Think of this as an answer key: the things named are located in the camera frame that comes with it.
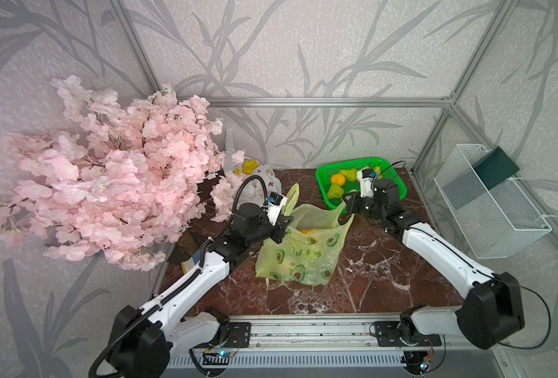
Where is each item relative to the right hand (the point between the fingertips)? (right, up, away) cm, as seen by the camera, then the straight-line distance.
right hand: (341, 195), depth 83 cm
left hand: (-17, -8, -7) cm, 20 cm away
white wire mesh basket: (+38, -6, -21) cm, 44 cm away
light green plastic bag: (-12, -18, -5) cm, 22 cm away
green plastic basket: (-1, +12, +29) cm, 31 cm away
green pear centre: (+2, +1, +22) cm, 22 cm away
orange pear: (+4, +7, +25) cm, 27 cm away
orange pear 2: (-13, -12, -7) cm, 19 cm away
